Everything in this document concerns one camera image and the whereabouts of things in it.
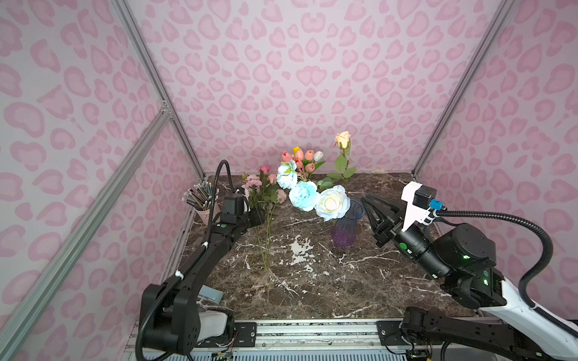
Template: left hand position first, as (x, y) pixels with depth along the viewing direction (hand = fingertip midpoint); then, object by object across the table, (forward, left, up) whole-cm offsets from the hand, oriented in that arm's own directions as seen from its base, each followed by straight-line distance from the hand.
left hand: (263, 210), depth 86 cm
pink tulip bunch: (+12, -16, +14) cm, 24 cm away
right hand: (-19, -27, +31) cm, 46 cm away
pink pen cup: (+11, +29, -6) cm, 31 cm away
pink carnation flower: (+22, +7, -6) cm, 24 cm away
